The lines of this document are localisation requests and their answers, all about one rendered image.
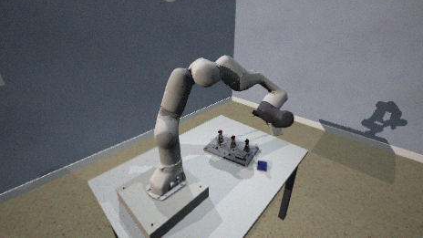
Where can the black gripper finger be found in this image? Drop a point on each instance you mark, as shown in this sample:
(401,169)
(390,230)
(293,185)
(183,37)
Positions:
(255,113)

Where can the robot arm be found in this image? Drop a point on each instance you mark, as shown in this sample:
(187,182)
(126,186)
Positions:
(164,182)

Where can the blue rectangular block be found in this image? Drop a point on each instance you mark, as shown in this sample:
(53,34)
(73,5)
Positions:
(262,165)

